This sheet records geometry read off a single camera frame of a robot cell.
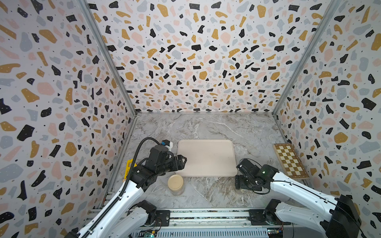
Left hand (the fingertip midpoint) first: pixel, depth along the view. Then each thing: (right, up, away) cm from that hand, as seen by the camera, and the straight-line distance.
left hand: (183, 159), depth 74 cm
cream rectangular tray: (+14, -4, +24) cm, 28 cm away
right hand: (+31, -15, +6) cm, 35 cm away
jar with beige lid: (-4, -13, 0) cm, 13 cm away
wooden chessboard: (+65, -5, +18) cm, 67 cm away
